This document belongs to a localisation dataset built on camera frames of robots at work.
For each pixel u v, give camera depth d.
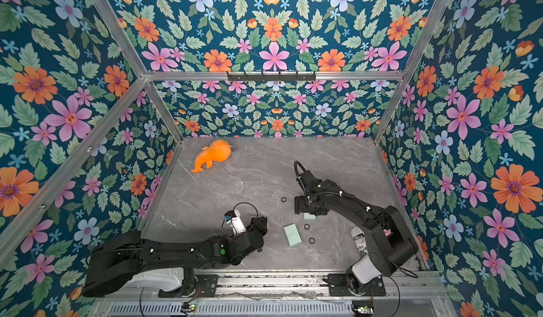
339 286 0.73
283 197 0.96
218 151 1.08
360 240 0.81
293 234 0.84
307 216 0.90
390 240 0.44
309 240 0.84
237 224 0.73
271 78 0.93
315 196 0.62
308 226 0.88
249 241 0.61
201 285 0.73
